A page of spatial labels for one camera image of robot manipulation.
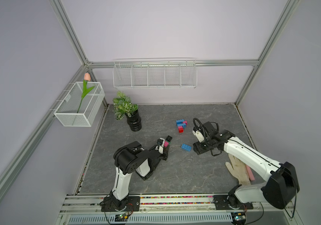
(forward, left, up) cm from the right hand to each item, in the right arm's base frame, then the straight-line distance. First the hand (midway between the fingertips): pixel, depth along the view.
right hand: (198, 145), depth 83 cm
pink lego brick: (+3, +19, -4) cm, 20 cm away
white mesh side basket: (+9, +73, +19) cm, 76 cm away
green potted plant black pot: (+19, +45, +15) cm, 51 cm away
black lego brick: (+8, +17, -4) cm, 20 cm away
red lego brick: (+18, +9, -10) cm, 22 cm away
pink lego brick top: (+24, +5, -8) cm, 26 cm away
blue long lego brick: (+24, +9, -9) cm, 27 cm away
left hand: (+5, +19, -9) cm, 22 cm away
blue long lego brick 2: (+4, +6, -10) cm, 12 cm away
